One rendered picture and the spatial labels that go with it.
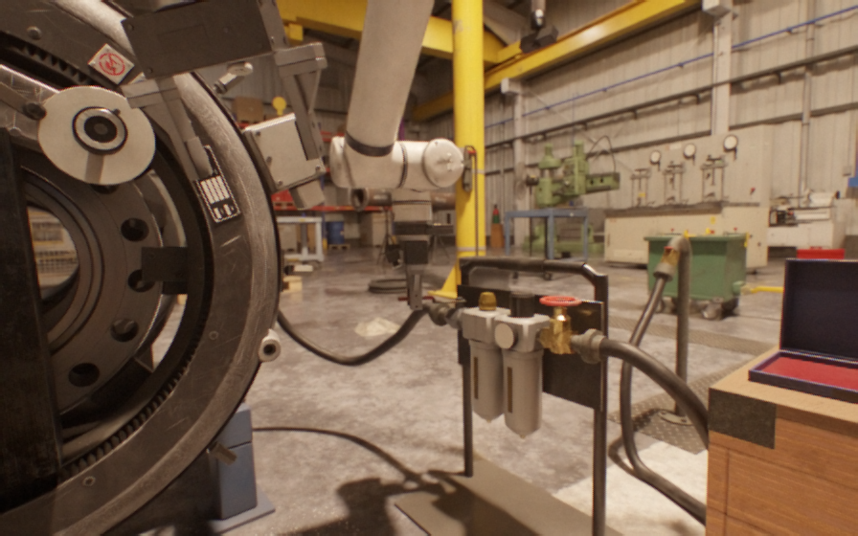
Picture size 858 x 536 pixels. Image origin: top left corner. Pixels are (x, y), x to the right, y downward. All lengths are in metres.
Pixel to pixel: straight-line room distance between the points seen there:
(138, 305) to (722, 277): 3.12
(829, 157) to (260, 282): 10.65
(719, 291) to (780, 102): 8.30
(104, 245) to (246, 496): 0.66
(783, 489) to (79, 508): 0.77
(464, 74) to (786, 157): 8.04
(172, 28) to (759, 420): 0.65
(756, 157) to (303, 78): 6.29
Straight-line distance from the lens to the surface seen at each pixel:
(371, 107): 0.72
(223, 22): 0.48
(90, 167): 0.66
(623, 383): 1.32
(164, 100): 0.53
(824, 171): 10.93
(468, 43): 4.35
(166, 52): 0.51
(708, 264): 3.35
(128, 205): 0.79
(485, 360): 0.94
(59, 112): 0.67
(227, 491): 1.17
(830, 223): 9.40
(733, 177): 6.70
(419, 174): 0.83
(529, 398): 0.90
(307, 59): 0.46
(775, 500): 0.57
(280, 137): 0.75
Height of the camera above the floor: 0.64
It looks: 5 degrees down
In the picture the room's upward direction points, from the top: 1 degrees counter-clockwise
